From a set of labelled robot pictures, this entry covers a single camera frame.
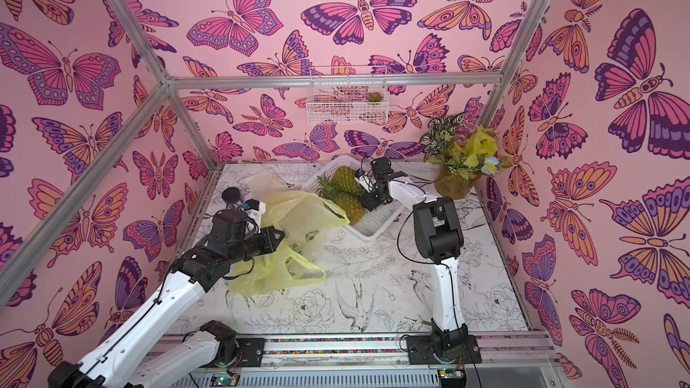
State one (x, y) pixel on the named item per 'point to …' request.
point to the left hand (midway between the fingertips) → (288, 231)
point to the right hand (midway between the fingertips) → (375, 194)
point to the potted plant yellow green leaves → (459, 155)
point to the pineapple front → (351, 206)
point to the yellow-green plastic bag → (294, 259)
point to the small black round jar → (231, 194)
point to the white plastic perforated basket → (374, 222)
